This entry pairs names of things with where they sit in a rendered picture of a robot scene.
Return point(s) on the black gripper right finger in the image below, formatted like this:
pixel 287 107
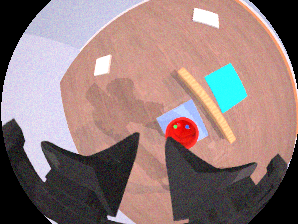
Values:
pixel 193 181

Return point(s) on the white flat block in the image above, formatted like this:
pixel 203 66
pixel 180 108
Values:
pixel 206 17

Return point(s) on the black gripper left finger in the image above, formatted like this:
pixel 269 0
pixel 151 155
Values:
pixel 106 173

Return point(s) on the red cup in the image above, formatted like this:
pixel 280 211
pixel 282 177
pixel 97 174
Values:
pixel 186 137

